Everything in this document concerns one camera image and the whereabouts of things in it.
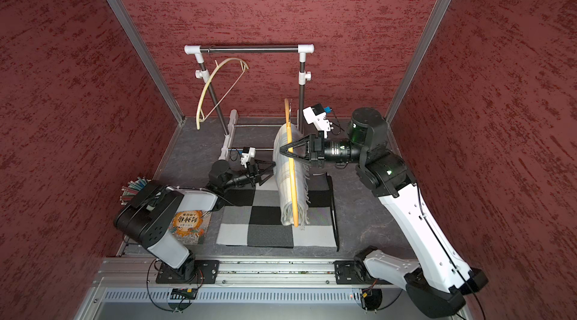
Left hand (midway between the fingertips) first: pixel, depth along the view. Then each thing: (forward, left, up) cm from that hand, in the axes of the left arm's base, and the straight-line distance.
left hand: (275, 171), depth 80 cm
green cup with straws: (-7, +52, -3) cm, 52 cm away
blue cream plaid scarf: (-11, -4, +18) cm, 21 cm away
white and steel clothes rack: (+22, +25, -14) cm, 36 cm away
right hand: (-14, -4, +29) cm, 32 cm away
